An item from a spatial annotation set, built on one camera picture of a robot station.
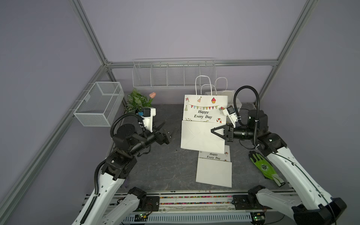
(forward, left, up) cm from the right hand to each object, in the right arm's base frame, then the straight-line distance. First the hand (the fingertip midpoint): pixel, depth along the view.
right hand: (211, 130), depth 64 cm
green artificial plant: (+24, +41, -4) cm, 48 cm away
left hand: (-1, +17, +7) cm, 19 cm away
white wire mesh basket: (+13, +55, +4) cm, 56 cm away
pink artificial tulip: (+32, +33, -6) cm, 46 cm away
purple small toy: (-19, +39, -13) cm, 46 cm away
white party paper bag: (-7, -6, -30) cm, 32 cm away
